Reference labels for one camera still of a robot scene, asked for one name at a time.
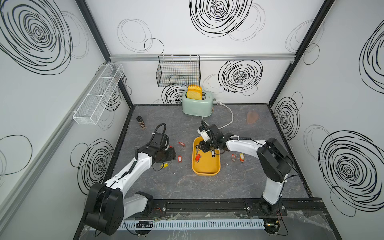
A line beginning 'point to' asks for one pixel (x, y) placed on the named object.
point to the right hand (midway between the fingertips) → (200, 146)
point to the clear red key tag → (234, 155)
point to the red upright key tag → (197, 157)
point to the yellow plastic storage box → (203, 163)
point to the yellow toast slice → (194, 92)
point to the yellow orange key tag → (242, 157)
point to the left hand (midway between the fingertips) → (172, 155)
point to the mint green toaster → (203, 108)
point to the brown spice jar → (140, 120)
